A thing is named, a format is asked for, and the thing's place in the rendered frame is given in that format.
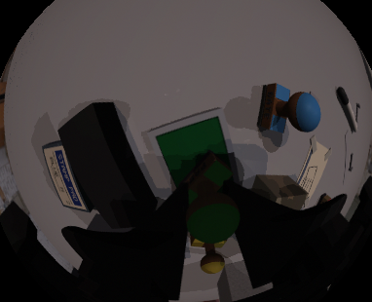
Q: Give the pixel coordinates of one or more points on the green-handled pass stamp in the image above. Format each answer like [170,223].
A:
[211,217]

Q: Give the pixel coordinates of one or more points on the rubber stamp with blue ball handle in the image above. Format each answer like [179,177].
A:
[302,109]

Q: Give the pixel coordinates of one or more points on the red rubber stamp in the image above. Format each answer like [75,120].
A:
[323,199]

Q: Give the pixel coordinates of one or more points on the beige paper card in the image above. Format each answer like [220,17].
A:
[313,168]

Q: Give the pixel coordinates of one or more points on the tan box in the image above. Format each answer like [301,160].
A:
[280,189]

